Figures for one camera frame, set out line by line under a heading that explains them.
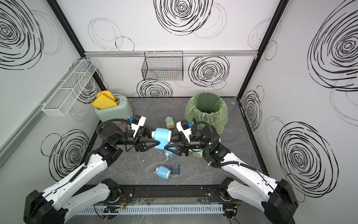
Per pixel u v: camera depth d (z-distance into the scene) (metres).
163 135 0.55
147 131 0.61
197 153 0.80
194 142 0.58
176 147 0.55
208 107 0.95
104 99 0.91
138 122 0.53
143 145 0.54
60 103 0.71
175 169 0.83
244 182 0.48
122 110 0.96
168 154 0.82
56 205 0.40
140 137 0.56
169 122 0.97
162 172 0.74
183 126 0.54
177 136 0.62
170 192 0.76
